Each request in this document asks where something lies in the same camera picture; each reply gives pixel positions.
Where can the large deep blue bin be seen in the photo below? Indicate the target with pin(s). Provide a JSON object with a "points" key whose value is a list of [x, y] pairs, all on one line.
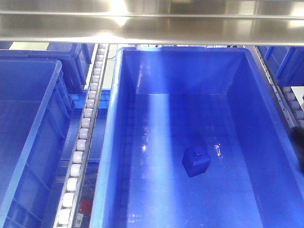
{"points": [[166, 107]]}

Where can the blue plastic box slanted corners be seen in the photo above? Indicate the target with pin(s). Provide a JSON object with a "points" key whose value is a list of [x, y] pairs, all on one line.
{"points": [[196, 161]]}

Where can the tall steel rack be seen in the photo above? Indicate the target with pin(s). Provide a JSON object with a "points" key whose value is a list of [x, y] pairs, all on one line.
{"points": [[152, 28]]}

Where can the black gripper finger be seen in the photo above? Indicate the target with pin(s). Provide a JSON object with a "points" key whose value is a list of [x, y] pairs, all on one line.
{"points": [[299, 142]]}

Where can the small shiny part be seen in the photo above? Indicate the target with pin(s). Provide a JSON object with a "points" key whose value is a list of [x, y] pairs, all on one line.
{"points": [[217, 150]]}

